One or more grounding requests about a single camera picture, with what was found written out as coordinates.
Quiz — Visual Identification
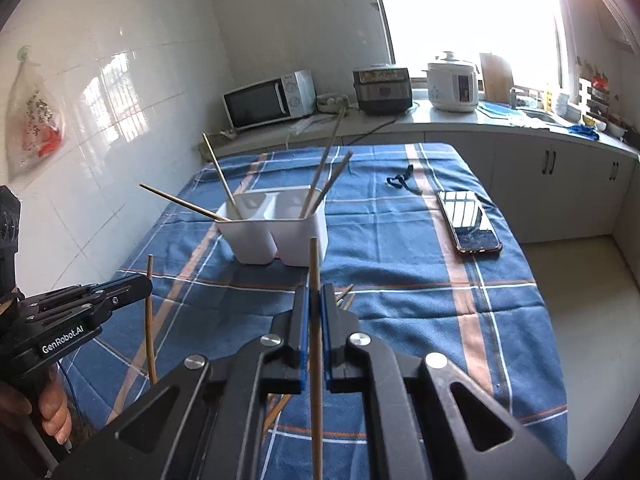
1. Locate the white kitchen base cabinet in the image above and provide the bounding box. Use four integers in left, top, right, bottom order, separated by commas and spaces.
492, 132, 640, 243

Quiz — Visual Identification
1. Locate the black smartphone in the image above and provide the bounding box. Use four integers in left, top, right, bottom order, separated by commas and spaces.
436, 190, 503, 256

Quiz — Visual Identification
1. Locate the black rice cooker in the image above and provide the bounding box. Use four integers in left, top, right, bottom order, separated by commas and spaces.
352, 63, 414, 115

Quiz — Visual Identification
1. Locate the blue counter mat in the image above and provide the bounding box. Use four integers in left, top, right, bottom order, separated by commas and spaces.
477, 100, 516, 117

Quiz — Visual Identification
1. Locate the kitchen window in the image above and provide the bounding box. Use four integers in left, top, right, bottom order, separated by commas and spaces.
372, 0, 566, 92

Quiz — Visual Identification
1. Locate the white rice cooker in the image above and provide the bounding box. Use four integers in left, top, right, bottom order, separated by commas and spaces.
426, 51, 481, 112

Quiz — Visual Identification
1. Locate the white chopstick holder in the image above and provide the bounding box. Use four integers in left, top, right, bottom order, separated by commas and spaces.
215, 187, 329, 267

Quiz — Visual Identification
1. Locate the black clip on table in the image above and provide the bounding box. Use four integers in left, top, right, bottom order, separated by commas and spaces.
385, 165, 423, 196

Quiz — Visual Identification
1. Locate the clear printed plastic bag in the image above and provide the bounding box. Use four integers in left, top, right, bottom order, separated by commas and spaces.
6, 62, 67, 178

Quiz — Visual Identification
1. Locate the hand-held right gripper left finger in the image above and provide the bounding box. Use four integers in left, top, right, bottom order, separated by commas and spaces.
50, 282, 313, 480

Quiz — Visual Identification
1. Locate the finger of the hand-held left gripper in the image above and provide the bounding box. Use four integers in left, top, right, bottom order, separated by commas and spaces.
22, 274, 151, 311
24, 280, 154, 333

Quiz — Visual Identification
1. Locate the white microwave oven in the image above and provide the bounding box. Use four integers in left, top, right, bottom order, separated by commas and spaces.
222, 70, 317, 132

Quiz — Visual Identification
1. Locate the spice rack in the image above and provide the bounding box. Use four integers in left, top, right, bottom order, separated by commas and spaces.
575, 60, 632, 131

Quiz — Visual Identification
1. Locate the person's left hand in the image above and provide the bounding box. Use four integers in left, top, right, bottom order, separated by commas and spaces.
0, 367, 76, 446

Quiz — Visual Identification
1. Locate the black power cable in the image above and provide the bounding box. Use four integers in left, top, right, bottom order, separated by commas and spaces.
345, 102, 417, 147

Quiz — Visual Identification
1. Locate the bowl of eggs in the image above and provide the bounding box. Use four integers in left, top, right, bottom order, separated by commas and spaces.
316, 92, 351, 113

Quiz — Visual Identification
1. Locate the wooden cutting board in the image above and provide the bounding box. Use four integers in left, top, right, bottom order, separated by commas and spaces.
479, 52, 514, 104

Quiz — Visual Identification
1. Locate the white wall cabinet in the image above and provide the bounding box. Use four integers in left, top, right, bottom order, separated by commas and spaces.
590, 0, 640, 51

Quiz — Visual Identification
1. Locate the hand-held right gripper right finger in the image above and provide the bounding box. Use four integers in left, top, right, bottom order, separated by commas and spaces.
320, 282, 576, 480

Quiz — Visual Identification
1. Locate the blue plaid tablecloth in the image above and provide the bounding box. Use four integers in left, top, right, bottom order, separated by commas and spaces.
60, 142, 571, 480

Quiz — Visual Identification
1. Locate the wooden chopstick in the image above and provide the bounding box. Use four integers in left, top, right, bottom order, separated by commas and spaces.
305, 150, 351, 213
309, 237, 325, 480
263, 295, 356, 433
301, 108, 347, 219
201, 132, 243, 221
263, 284, 355, 431
139, 183, 231, 223
145, 255, 160, 387
311, 153, 354, 216

